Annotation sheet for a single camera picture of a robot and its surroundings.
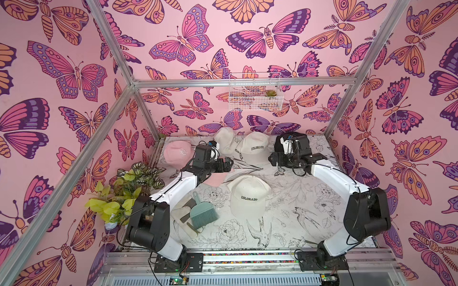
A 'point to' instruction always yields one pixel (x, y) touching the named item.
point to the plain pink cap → (215, 179)
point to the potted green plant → (113, 201)
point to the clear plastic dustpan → (182, 216)
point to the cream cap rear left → (224, 136)
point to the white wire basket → (255, 98)
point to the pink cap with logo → (178, 154)
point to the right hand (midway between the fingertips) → (278, 156)
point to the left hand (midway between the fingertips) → (227, 161)
